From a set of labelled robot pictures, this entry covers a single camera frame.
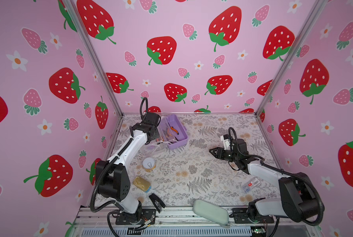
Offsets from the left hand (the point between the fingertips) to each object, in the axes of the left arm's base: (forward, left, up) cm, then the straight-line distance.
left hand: (152, 134), depth 88 cm
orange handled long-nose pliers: (+17, -11, -14) cm, 25 cm away
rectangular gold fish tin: (-25, +4, -14) cm, 29 cm away
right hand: (-8, -36, -6) cm, 37 cm away
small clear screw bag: (-24, -59, -15) cm, 65 cm away
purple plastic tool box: (+13, -12, -16) cm, 24 cm away
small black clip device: (-35, -6, -16) cm, 39 cm away
